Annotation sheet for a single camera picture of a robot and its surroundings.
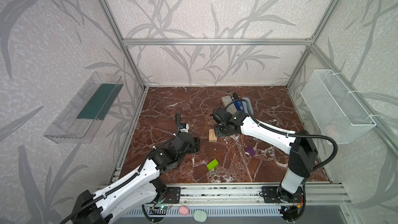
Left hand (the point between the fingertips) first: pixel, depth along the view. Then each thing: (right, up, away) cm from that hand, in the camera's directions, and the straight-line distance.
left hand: (197, 136), depth 79 cm
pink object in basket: (+65, +4, -5) cm, 65 cm away
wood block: (+9, -4, +11) cm, 15 cm away
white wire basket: (+60, +13, -16) cm, 63 cm away
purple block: (+30, -10, +9) cm, 33 cm away
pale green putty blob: (+2, -32, -12) cm, 34 cm away
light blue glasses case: (+31, +15, +26) cm, 43 cm away
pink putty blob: (-5, -30, -11) cm, 33 cm away
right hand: (+11, +4, +5) cm, 13 cm away
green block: (+8, -16, +3) cm, 18 cm away
